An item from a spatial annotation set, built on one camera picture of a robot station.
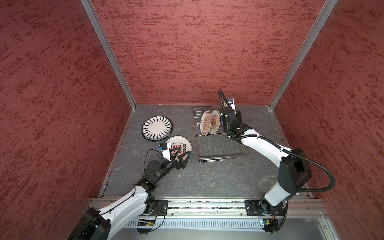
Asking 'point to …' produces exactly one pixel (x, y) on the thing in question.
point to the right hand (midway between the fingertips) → (232, 112)
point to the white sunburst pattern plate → (205, 122)
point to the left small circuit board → (145, 223)
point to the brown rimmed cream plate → (157, 130)
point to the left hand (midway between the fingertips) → (186, 153)
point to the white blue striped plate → (157, 118)
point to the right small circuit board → (270, 225)
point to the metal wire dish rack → (218, 148)
